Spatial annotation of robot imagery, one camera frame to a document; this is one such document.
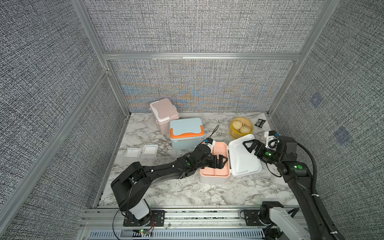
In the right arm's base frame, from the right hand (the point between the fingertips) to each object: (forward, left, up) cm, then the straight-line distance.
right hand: (248, 143), depth 74 cm
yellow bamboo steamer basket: (+20, -2, -21) cm, 29 cm away
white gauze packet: (+8, +66, -23) cm, 71 cm away
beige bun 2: (+22, -8, -19) cm, 30 cm away
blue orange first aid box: (+13, +31, -9) cm, 35 cm away
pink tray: (+5, +12, -13) cm, 19 cm away
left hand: (-5, +11, -9) cm, 15 cm away
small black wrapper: (+31, -22, -22) cm, 44 cm away
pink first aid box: (+31, +47, -9) cm, 57 cm away
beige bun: (+26, -3, -18) cm, 32 cm away
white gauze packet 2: (+9, +55, -23) cm, 61 cm away
